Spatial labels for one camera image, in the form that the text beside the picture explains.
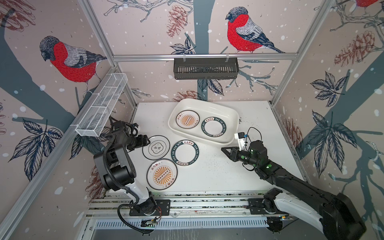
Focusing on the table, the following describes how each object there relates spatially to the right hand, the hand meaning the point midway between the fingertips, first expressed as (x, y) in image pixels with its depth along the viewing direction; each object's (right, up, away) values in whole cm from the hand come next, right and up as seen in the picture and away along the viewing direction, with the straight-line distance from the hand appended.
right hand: (221, 151), depth 78 cm
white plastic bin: (-6, +24, +36) cm, 43 cm away
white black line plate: (-39, -2, +17) cm, 42 cm away
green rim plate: (-1, +11, +28) cm, 30 cm away
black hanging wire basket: (-7, +53, +26) cm, 59 cm away
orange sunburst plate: (-20, +16, +31) cm, 41 cm away
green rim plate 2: (-21, -5, +15) cm, 26 cm away
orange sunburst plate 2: (-34, -15, +7) cm, 38 cm away
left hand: (-48, +2, +12) cm, 49 cm away
